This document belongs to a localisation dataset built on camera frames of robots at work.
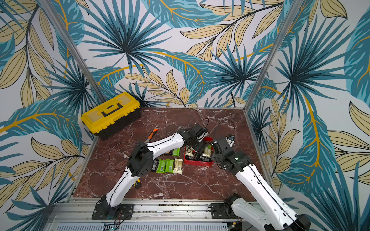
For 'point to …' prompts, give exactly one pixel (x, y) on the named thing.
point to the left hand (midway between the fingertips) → (199, 146)
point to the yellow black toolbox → (107, 119)
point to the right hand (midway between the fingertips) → (218, 154)
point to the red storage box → (198, 162)
